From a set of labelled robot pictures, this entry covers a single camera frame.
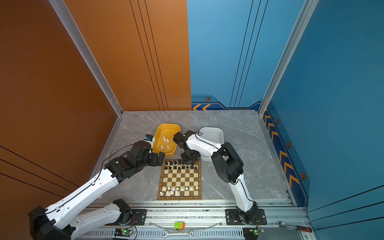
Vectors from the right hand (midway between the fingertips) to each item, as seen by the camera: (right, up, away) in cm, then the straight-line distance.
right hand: (190, 163), depth 90 cm
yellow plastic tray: (-19, +12, +12) cm, 25 cm away
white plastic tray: (+17, +16, +18) cm, 29 cm away
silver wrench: (-10, -28, -20) cm, 36 cm away
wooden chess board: (-5, -9, -6) cm, 12 cm away
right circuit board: (+30, -28, -20) cm, 46 cm away
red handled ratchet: (+44, -24, -20) cm, 54 cm away
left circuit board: (-31, -28, -19) cm, 46 cm away
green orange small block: (-4, -24, -20) cm, 32 cm away
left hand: (-17, +9, -11) cm, 22 cm away
